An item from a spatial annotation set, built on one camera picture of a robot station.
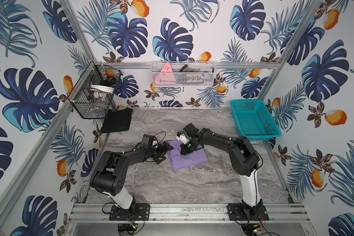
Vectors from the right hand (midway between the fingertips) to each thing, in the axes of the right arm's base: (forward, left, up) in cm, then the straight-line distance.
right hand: (182, 152), depth 95 cm
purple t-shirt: (-7, +2, +1) cm, 7 cm away
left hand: (-1, +7, +4) cm, 8 cm away
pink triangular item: (+33, +10, +34) cm, 48 cm away
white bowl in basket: (+17, +44, +36) cm, 60 cm away
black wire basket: (+24, +56, +27) cm, 67 cm away
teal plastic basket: (+30, -56, -1) cm, 63 cm away
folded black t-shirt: (+25, +49, +2) cm, 55 cm away
